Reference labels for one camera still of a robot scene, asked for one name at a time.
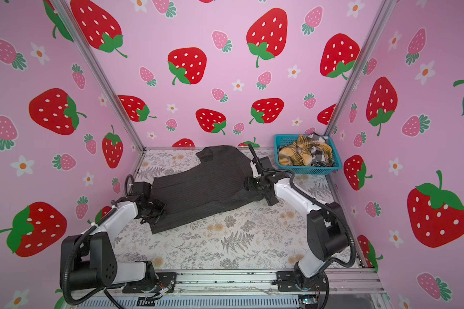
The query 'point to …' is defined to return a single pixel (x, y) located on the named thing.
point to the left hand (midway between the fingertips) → (168, 210)
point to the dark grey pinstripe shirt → (215, 184)
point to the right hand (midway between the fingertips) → (249, 182)
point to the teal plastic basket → (312, 154)
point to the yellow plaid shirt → (299, 152)
